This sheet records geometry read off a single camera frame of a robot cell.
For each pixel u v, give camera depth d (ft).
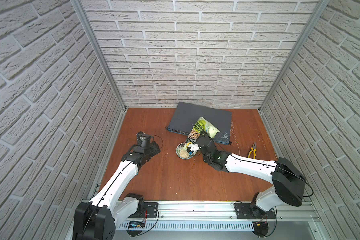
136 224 2.35
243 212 2.38
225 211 2.51
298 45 2.72
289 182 1.41
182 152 3.02
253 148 3.12
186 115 3.73
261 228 2.27
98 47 2.78
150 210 2.38
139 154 1.91
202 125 2.67
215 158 2.04
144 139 2.08
